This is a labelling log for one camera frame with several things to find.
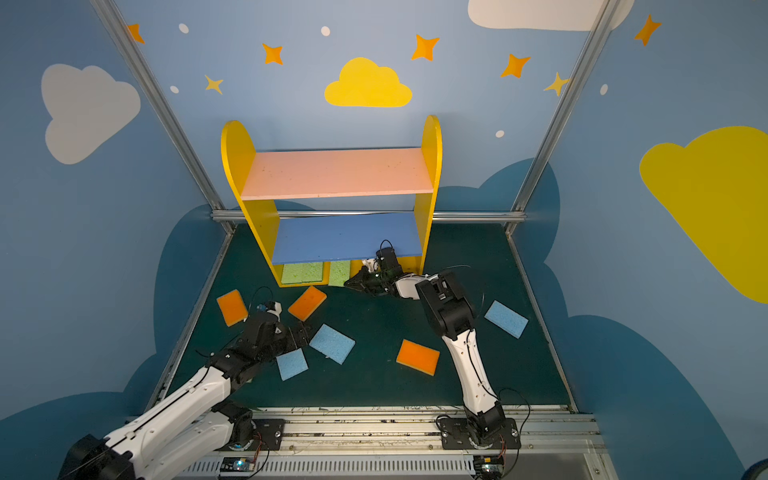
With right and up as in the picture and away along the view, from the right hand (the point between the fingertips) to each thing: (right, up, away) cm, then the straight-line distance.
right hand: (345, 281), depth 100 cm
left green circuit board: (-22, -42, -29) cm, 55 cm away
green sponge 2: (-2, +3, +2) cm, 4 cm away
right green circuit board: (+39, -43, -28) cm, 64 cm away
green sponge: (-16, +3, +4) cm, 17 cm away
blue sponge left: (-13, -22, -15) cm, 30 cm away
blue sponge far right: (+53, -12, -4) cm, 55 cm away
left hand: (-11, -13, -14) cm, 22 cm away
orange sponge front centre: (+24, -22, -12) cm, 34 cm away
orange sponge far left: (-37, -8, -2) cm, 38 cm away
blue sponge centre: (-2, -18, -11) cm, 21 cm away
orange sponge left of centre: (-13, -8, -2) cm, 15 cm away
